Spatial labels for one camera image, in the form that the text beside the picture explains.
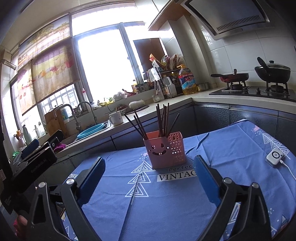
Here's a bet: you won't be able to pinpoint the brown chopstick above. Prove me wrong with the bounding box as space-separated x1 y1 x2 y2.
161 104 166 137
164 103 170 137
166 113 180 137
124 114 145 140
134 111 148 140
156 104 163 137

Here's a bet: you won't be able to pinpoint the pale green bottle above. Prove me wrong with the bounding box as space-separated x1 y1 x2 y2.
23 125 32 145

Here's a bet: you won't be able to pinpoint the magenta cloth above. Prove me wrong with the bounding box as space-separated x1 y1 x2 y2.
54 143 67 153

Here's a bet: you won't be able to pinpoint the wooden cutting board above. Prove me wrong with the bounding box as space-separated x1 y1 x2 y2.
45 109 70 138

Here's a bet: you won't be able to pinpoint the steel faucet left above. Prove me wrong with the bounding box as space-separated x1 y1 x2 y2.
54 104 82 132

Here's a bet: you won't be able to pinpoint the steel faucet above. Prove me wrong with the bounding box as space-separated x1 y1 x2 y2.
54 104 82 132
77 101 98 124

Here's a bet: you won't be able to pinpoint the steel sink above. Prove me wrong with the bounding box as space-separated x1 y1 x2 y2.
62 120 113 148

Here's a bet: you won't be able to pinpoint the steel faucet right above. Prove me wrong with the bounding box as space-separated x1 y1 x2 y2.
77 101 98 124

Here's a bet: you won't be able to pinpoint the blue basin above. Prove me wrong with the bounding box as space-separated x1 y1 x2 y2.
77 123 105 140

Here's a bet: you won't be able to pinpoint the blue patterned tablecloth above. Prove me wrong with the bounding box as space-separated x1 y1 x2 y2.
82 120 295 240

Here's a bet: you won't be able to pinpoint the small white device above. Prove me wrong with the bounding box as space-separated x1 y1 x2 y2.
266 148 284 167

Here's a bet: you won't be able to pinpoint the pink utensil holder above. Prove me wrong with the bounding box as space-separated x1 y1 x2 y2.
144 131 186 169

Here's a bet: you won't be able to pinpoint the patterned roller blind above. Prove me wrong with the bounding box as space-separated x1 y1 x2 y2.
10 15 80 115

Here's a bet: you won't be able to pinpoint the white mug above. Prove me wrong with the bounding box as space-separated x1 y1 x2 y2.
109 111 123 126

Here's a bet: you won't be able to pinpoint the small steel cup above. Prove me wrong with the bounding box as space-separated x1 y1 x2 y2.
197 82 209 92

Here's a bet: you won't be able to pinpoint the white cloth bundle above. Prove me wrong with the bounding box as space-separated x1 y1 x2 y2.
128 99 145 109

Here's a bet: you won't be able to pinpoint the yellow cooking oil bottle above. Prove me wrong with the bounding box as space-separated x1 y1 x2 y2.
178 64 197 95

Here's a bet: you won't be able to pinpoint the white jug bottle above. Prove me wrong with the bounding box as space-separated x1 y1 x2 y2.
163 76 177 98

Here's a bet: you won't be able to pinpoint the red frying pan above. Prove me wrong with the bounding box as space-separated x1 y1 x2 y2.
210 69 249 83

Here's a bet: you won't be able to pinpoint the black gas stove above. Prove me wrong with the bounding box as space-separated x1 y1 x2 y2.
210 82 295 102

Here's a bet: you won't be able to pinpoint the black wok with lid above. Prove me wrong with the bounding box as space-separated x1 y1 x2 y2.
254 57 291 84

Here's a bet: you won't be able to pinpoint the snack bags on rack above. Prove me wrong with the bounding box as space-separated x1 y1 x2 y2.
149 54 184 71

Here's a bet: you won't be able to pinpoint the steel range hood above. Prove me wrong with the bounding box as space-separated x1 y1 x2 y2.
179 1 271 40

